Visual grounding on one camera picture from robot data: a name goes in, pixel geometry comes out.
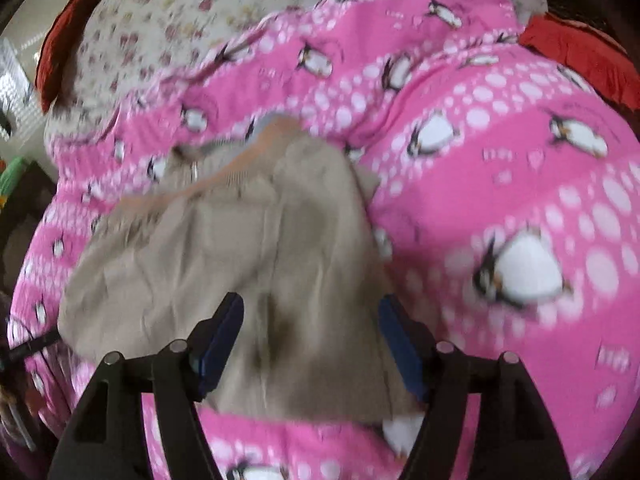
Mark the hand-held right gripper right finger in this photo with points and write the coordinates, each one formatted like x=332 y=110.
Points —
x=402 y=350

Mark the green plastic basket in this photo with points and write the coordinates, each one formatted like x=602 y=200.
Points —
x=15 y=172

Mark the window grille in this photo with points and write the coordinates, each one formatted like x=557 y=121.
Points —
x=17 y=85

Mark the red ruffled cloth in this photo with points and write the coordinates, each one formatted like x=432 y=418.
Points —
x=580 y=55

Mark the beige zip jacket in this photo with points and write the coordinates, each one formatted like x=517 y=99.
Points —
x=280 y=240

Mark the dark wooden table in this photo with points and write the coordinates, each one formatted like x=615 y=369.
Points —
x=27 y=220

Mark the pink penguin print blanket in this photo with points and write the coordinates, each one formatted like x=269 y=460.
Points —
x=500 y=170

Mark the floral pillow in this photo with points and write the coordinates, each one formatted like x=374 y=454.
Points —
x=165 y=15

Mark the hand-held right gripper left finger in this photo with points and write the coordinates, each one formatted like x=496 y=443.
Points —
x=220 y=345

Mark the dark red cloth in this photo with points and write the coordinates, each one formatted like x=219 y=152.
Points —
x=60 y=55

